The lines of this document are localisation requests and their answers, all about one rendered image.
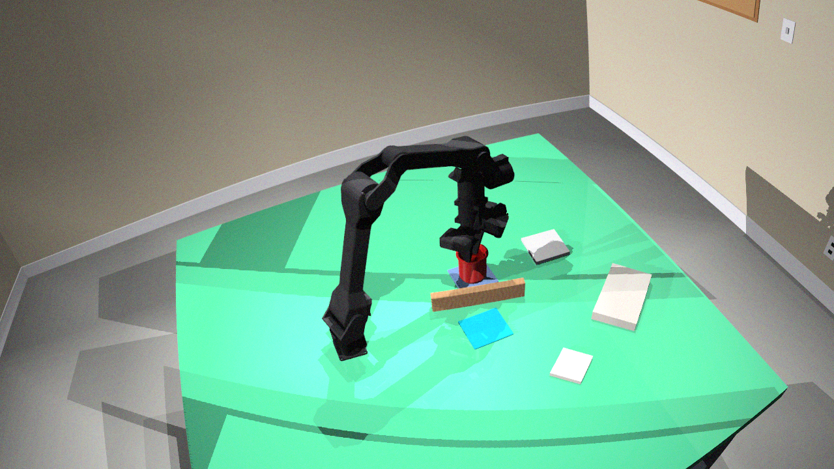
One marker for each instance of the red cup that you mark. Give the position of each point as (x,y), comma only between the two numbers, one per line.
(476,269)

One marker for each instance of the white flat box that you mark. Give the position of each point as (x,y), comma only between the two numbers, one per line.
(622,297)

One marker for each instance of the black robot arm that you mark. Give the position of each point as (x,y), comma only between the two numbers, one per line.
(362,201)

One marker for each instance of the white flat square tile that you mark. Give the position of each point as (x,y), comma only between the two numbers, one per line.
(545,246)

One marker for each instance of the white flat square slab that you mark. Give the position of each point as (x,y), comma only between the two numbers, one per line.
(571,365)

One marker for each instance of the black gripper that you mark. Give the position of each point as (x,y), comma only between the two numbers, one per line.
(463,239)

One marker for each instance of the tan wooden bar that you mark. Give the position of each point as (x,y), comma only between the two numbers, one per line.
(477,295)

